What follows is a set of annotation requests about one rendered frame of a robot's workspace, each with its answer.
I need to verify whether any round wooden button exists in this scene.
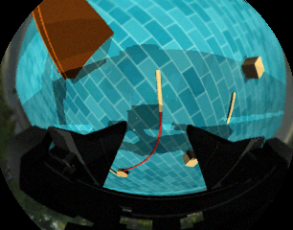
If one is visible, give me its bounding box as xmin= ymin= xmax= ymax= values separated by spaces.
xmin=117 ymin=169 xmax=128 ymax=177

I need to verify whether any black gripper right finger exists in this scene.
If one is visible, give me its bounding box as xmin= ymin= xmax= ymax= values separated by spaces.
xmin=186 ymin=124 xmax=265 ymax=191

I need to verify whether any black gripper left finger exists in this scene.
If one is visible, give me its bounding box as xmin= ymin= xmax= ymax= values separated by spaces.
xmin=48 ymin=122 xmax=127 ymax=187

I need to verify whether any red string with wooden stick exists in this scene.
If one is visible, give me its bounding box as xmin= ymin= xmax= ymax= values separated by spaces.
xmin=139 ymin=69 xmax=162 ymax=165

